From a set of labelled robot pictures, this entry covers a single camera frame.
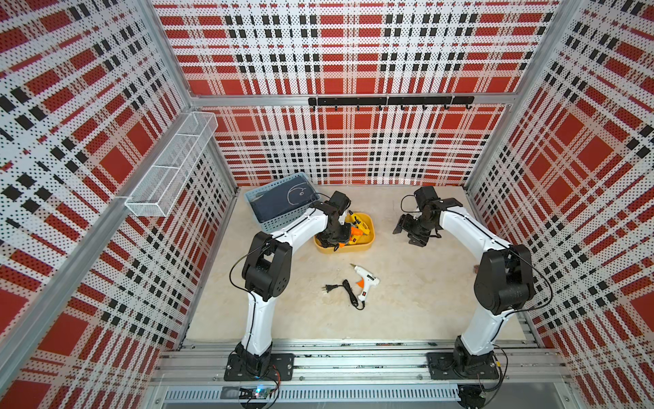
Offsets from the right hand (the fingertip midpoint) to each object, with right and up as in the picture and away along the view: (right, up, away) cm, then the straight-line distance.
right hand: (404, 233), depth 90 cm
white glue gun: (-13, -17, 0) cm, 22 cm away
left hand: (-21, -2, +5) cm, 21 cm away
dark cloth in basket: (-48, +13, +18) cm, 53 cm away
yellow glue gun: (-16, +3, +11) cm, 20 cm away
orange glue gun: (-18, 0, +10) cm, 20 cm away
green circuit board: (-47, -42, -21) cm, 66 cm away
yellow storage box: (-12, +4, +12) cm, 17 cm away
